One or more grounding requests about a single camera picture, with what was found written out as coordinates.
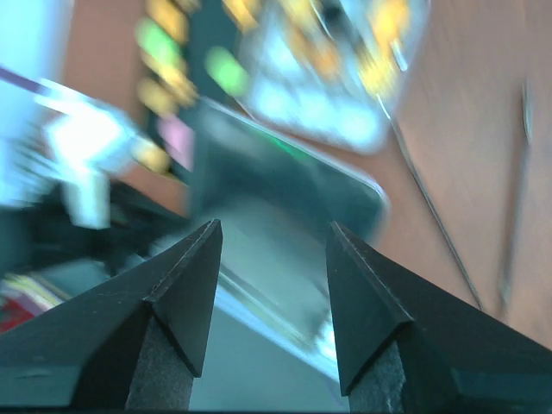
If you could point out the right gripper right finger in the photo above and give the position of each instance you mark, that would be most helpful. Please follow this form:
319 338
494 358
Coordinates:
404 344

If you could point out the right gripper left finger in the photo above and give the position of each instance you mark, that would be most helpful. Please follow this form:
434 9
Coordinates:
135 342

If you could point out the silver tin lid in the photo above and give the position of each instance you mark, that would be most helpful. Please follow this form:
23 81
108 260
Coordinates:
276 199

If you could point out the black cookie tray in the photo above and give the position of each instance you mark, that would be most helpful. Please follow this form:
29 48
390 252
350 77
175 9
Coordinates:
174 38

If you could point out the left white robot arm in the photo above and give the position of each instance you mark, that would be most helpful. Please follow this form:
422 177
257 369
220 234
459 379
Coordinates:
88 144

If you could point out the silver cookie tin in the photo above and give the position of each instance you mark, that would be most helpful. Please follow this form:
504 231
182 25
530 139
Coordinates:
329 71

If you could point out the green sandwich cookie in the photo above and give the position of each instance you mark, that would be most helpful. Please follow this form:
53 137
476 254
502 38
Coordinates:
226 71

